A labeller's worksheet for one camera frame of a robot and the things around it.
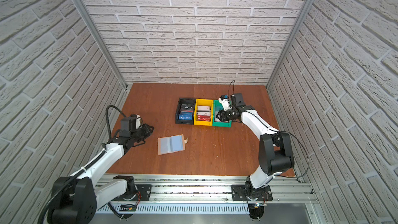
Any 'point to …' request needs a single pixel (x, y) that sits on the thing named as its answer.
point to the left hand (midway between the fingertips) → (153, 126)
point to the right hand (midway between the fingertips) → (220, 114)
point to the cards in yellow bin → (203, 113)
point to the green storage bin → (217, 107)
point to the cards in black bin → (186, 111)
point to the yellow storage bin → (203, 102)
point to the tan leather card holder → (171, 144)
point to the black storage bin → (184, 100)
